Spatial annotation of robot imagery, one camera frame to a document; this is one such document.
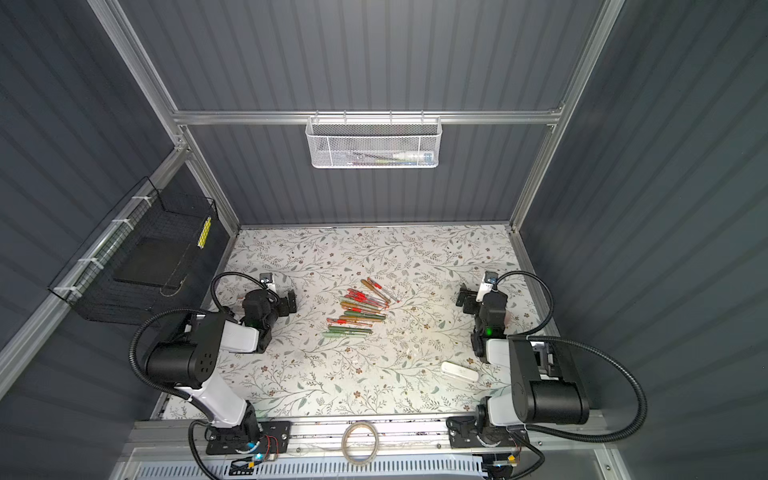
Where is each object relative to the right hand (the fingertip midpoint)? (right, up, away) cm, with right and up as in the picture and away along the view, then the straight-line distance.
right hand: (485, 287), depth 91 cm
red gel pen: (-31, -3, +11) cm, 33 cm away
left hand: (-65, -2, +6) cm, 66 cm away
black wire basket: (-87, +10, -17) cm, 89 cm away
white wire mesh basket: (-36, +57, +33) cm, 75 cm away
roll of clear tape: (-33, -36, -18) cm, 52 cm away
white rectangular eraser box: (-10, -22, -10) cm, 26 cm away
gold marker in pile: (-39, -7, +6) cm, 40 cm away
